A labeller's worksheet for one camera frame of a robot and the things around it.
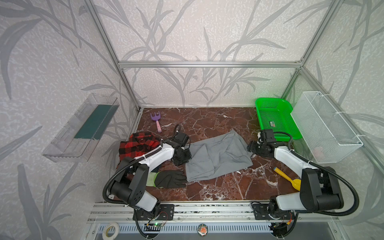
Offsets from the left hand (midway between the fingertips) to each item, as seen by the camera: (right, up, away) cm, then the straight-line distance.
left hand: (191, 156), depth 88 cm
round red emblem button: (+6, -30, -19) cm, 36 cm away
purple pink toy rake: (-29, +23, +24) cm, 44 cm away
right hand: (+37, +7, +4) cm, 38 cm away
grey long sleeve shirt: (+16, 0, +3) cm, 17 cm away
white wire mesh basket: (+60, +14, -26) cm, 67 cm away
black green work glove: (-14, -12, -4) cm, 19 cm away
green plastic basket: (+63, +26, +27) cm, 74 cm away
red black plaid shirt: (-33, +6, +1) cm, 34 cm away
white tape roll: (-38, -32, -21) cm, 54 cm away
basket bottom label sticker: (+58, +19, +21) cm, 64 cm away
